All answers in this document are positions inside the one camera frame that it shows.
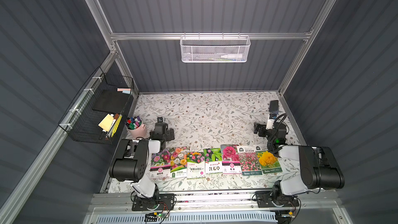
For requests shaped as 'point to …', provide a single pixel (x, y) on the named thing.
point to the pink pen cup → (134, 126)
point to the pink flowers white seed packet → (249, 159)
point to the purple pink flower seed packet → (160, 165)
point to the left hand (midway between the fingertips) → (164, 132)
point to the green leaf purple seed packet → (213, 158)
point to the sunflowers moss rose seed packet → (195, 165)
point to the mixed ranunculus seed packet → (178, 158)
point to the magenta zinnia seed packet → (230, 159)
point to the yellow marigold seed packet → (269, 162)
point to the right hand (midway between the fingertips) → (263, 124)
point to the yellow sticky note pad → (107, 122)
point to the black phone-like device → (274, 107)
